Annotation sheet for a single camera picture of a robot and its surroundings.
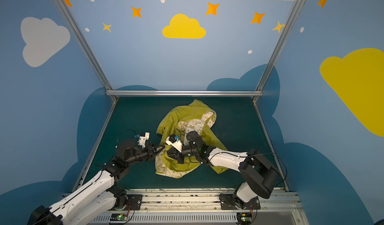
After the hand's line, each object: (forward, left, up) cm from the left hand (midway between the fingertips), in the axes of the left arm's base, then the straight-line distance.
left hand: (165, 145), depth 76 cm
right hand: (-3, -1, -2) cm, 4 cm away
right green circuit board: (-29, -40, -18) cm, 53 cm away
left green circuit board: (-29, +21, -18) cm, 40 cm away
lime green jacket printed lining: (+28, -13, -10) cm, 33 cm away
